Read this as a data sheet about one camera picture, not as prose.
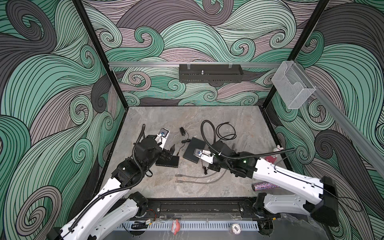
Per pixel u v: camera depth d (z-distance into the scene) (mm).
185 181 833
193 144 1035
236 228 633
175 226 644
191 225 698
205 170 837
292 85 780
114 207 455
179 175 839
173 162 885
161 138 562
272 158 908
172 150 634
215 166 638
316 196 392
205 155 608
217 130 1039
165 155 617
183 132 1025
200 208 747
